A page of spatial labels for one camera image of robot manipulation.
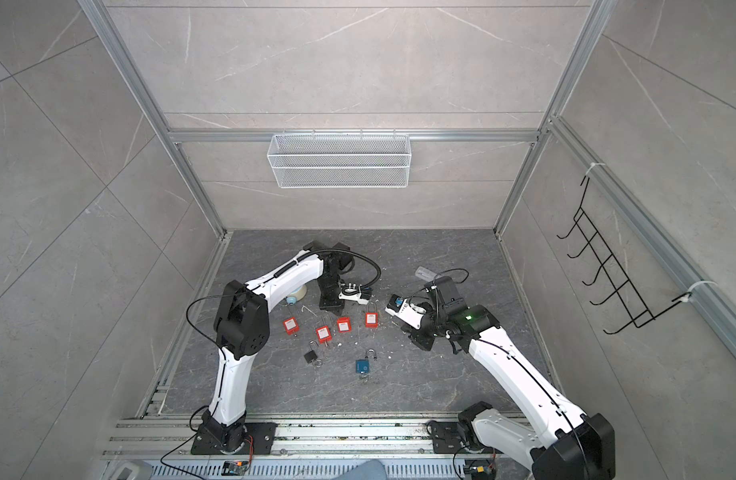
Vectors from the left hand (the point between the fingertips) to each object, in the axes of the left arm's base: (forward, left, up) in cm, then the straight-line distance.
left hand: (338, 301), depth 92 cm
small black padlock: (-14, +8, -7) cm, 18 cm away
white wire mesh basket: (+42, -2, +23) cm, 48 cm away
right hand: (-12, -20, +9) cm, 25 cm away
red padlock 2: (-9, +4, -5) cm, 11 cm away
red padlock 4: (-4, -10, -5) cm, 12 cm away
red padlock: (-6, +15, -4) cm, 16 cm away
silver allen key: (+1, +12, -6) cm, 14 cm away
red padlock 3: (-6, -2, -3) cm, 7 cm away
